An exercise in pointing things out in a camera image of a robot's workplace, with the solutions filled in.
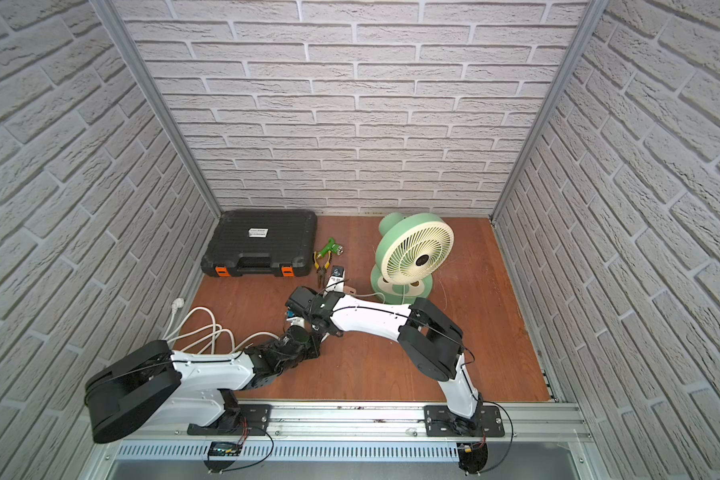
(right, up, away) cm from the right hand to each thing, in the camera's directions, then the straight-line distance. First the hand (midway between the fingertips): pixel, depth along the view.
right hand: (337, 296), depth 88 cm
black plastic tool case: (-29, +17, +15) cm, 36 cm away
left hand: (-5, -10, 0) cm, 11 cm away
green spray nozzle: (-4, +15, +18) cm, 24 cm away
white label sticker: (-30, +20, +16) cm, 40 cm away
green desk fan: (+21, +14, -13) cm, 28 cm away
